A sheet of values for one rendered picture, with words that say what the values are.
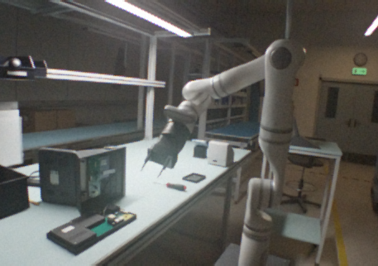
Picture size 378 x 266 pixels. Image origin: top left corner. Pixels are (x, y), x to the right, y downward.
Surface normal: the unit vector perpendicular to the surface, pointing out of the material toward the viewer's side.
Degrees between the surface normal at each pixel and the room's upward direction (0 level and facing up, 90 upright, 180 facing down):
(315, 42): 90
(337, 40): 90
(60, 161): 90
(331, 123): 90
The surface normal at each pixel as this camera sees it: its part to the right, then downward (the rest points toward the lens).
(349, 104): -0.44, 0.11
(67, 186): -0.08, 0.15
